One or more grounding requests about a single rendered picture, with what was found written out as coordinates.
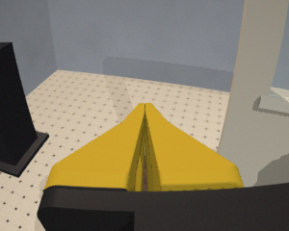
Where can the beige window frame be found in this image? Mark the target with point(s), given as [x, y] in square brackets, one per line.
[257, 140]

